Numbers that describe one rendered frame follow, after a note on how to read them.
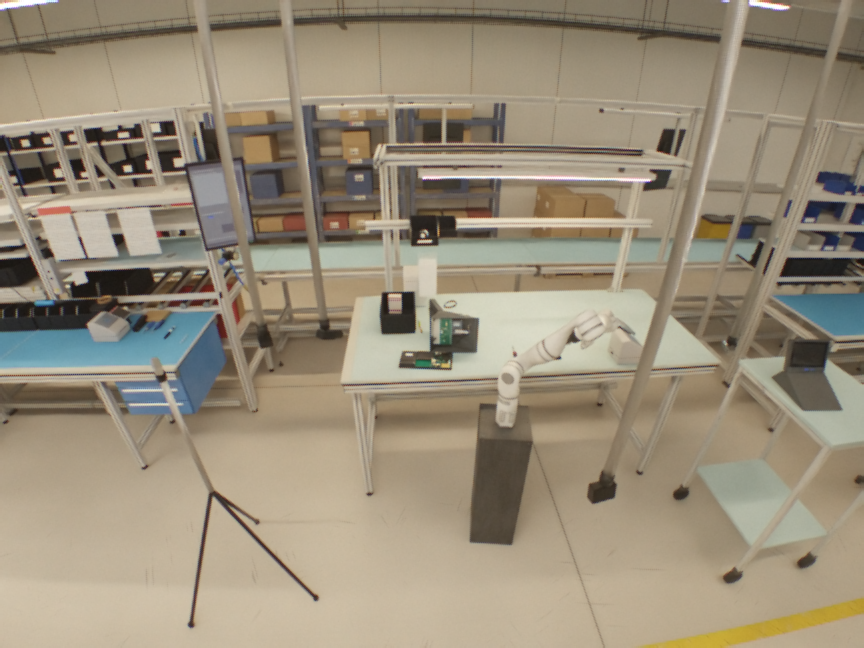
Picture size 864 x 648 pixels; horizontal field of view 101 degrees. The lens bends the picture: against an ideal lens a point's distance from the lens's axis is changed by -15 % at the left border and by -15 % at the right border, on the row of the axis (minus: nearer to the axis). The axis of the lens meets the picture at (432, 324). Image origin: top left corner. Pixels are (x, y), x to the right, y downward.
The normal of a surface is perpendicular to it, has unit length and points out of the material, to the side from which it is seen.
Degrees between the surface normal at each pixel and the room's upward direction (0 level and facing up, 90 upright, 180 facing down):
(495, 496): 90
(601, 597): 0
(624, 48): 90
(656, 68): 90
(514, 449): 90
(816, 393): 24
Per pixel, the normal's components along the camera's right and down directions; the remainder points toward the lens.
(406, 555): 0.00, -0.86
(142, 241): 0.09, 0.51
